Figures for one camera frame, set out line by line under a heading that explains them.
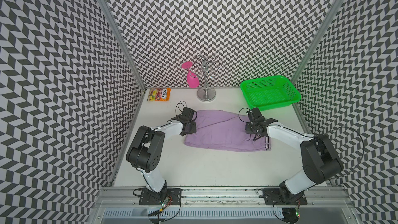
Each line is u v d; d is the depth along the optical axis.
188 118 0.77
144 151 0.47
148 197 0.67
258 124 0.68
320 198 0.75
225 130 0.91
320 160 0.44
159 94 1.12
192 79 1.04
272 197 0.73
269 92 1.16
